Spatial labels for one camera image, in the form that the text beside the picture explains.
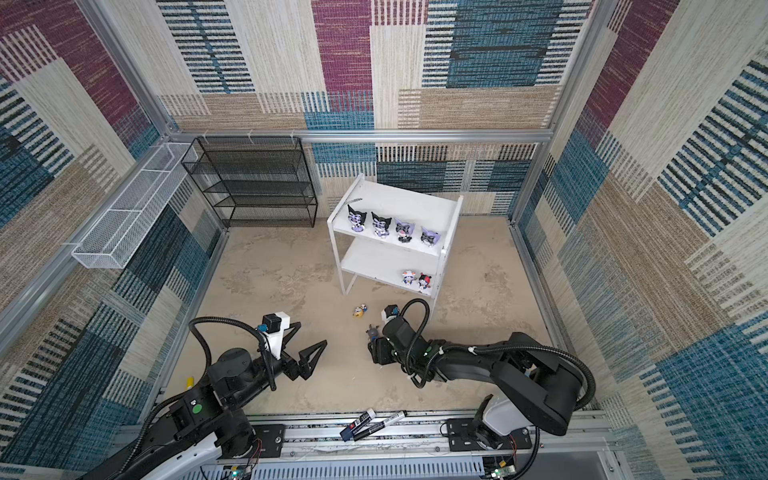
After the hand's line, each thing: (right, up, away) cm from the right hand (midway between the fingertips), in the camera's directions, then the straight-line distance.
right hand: (379, 348), depth 87 cm
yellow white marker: (-51, -7, -5) cm, 51 cm away
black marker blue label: (-7, -16, -13) cm, 22 cm away
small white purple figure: (+8, +21, -6) cm, 23 cm away
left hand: (-15, +9, -16) cm, 24 cm away
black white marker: (-3, -17, -12) cm, 21 cm away
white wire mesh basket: (-62, +31, -16) cm, 71 cm away
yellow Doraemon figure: (-6, +9, +7) cm, 13 cm away
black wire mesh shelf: (-46, +53, +24) cm, 74 cm away
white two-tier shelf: (+3, +32, -16) cm, 36 cm away
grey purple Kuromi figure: (-2, +4, +3) cm, 5 cm away
